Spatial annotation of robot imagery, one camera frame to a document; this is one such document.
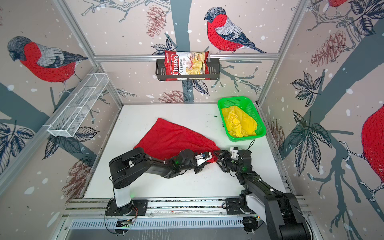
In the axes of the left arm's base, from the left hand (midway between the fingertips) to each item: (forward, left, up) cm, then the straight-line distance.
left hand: (209, 161), depth 83 cm
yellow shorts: (+24, -21, +4) cm, 32 cm away
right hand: (+1, -2, +1) cm, 3 cm away
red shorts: (+17, +30, -4) cm, 35 cm away
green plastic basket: (+45, -33, -1) cm, 56 cm away
